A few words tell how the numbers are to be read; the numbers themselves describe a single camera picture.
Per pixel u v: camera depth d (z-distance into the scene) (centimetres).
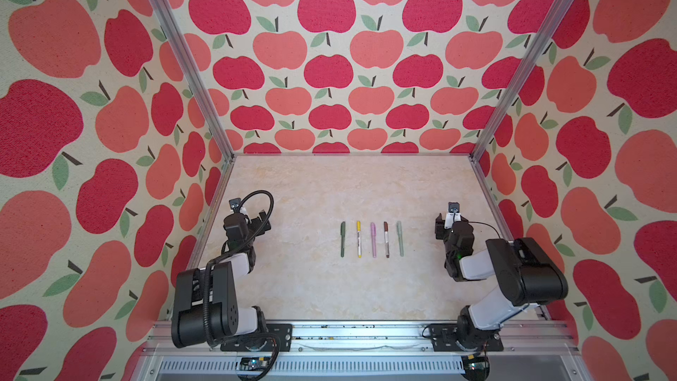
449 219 84
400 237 96
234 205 78
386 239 95
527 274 46
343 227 98
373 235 95
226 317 43
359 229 96
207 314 42
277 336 76
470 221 84
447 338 73
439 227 86
